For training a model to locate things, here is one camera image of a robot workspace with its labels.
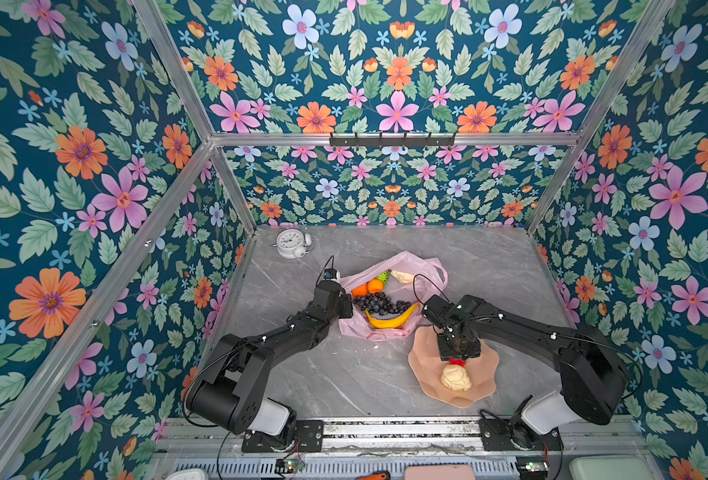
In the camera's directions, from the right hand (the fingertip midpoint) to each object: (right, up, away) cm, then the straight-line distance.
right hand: (450, 354), depth 83 cm
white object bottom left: (-64, -22, -16) cm, 70 cm away
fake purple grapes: (-20, +13, +10) cm, 26 cm away
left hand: (-29, +17, +7) cm, 34 cm away
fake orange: (-21, +18, +12) cm, 31 cm away
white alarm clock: (-53, +33, +28) cm, 68 cm away
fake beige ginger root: (-12, +21, +17) cm, 29 cm away
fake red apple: (0, -1, -3) cm, 3 cm away
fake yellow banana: (-15, +8, +8) cm, 19 cm away
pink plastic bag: (-4, +21, +10) cm, 24 cm away
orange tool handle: (-20, -22, -16) cm, 34 cm away
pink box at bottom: (-7, -22, -15) cm, 28 cm away
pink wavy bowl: (-7, -4, -1) cm, 8 cm away
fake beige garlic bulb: (0, -4, -6) cm, 7 cm away
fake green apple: (-18, +21, +15) cm, 32 cm away
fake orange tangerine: (-26, +16, +13) cm, 33 cm away
